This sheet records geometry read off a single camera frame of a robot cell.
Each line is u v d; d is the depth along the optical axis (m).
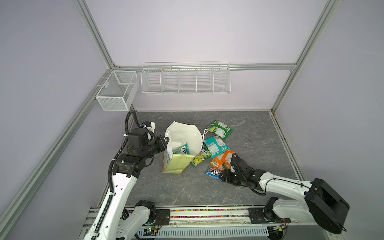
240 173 0.67
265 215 0.65
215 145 0.96
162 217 0.74
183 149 0.89
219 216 0.75
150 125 0.64
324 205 0.42
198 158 0.91
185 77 1.00
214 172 0.86
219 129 1.05
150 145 0.59
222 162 0.90
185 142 0.92
